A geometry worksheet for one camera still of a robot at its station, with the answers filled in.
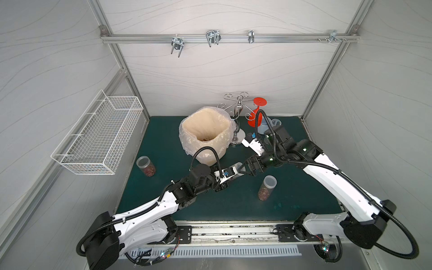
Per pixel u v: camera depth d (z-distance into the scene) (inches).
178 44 31.5
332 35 30.1
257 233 29.8
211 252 27.6
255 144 24.1
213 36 30.2
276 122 41.5
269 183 28.3
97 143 27.0
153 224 23.4
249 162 22.5
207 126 37.7
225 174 23.4
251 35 30.9
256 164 22.5
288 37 59.3
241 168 24.3
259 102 35.4
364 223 15.8
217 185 23.4
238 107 35.4
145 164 33.2
